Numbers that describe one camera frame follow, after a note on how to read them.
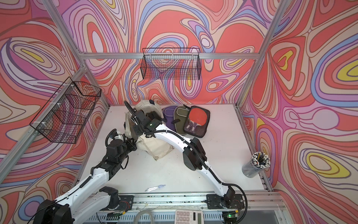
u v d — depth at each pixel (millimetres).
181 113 1089
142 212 684
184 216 690
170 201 750
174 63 959
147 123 664
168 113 1090
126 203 724
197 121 1048
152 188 784
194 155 558
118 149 632
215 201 737
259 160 730
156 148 806
